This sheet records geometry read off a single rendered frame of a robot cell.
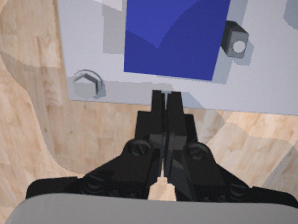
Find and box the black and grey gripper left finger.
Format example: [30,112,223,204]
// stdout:
[25,90,166,199]

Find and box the grey fixture plate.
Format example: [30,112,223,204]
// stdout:
[57,0,298,116]

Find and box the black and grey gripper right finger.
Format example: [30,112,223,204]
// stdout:
[163,91,298,208]

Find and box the blue flat plate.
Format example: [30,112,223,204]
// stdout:
[124,0,231,81]

